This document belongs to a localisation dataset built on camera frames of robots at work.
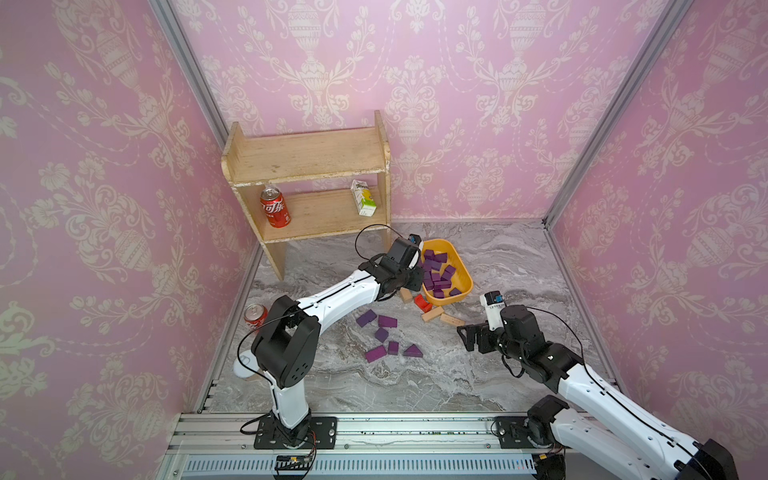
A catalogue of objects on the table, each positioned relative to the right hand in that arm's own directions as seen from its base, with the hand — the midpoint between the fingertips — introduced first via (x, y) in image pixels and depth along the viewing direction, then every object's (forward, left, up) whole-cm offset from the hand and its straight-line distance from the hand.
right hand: (474, 325), depth 82 cm
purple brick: (-3, +28, -10) cm, 30 cm away
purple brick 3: (+9, +30, -10) cm, 33 cm away
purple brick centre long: (+7, +24, -9) cm, 27 cm away
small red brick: (+12, +12, -9) cm, 19 cm away
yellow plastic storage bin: (+21, -2, -9) cm, 23 cm away
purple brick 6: (+16, +1, -9) cm, 19 cm away
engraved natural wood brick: (+6, +4, -9) cm, 11 cm away
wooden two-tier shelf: (+58, +52, +6) cm, 78 cm away
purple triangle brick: (-3, +17, -8) cm, 19 cm away
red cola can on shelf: (+28, +54, +21) cm, 64 cm away
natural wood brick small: (+9, +9, -10) cm, 16 cm away
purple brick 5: (+24, +2, -8) cm, 26 cm away
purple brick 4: (+31, +3, -9) cm, 33 cm away
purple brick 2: (+3, +26, -10) cm, 28 cm away
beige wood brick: (+16, +17, -8) cm, 24 cm away
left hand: (+15, +13, +3) cm, 20 cm away
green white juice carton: (+36, +29, +17) cm, 49 cm away
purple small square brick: (-1, +22, -9) cm, 24 cm away
